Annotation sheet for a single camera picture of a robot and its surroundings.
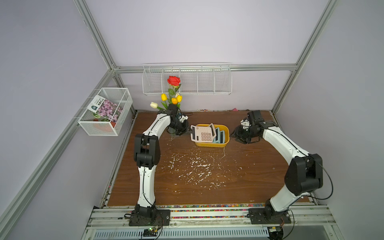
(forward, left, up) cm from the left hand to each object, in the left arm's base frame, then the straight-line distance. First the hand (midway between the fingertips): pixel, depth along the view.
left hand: (193, 132), depth 92 cm
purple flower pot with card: (+1, +44, +22) cm, 49 cm away
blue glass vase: (-3, +13, +7) cm, 15 cm away
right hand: (-6, -22, +2) cm, 23 cm away
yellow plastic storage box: (-4, -12, -10) cm, 16 cm away
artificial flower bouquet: (+16, +11, +15) cm, 24 cm away
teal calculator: (-2, -15, -7) cm, 16 cm away
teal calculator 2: (+1, -20, -10) cm, 22 cm away
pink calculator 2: (+1, -5, -4) cm, 6 cm away
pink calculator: (+2, -13, -4) cm, 14 cm away
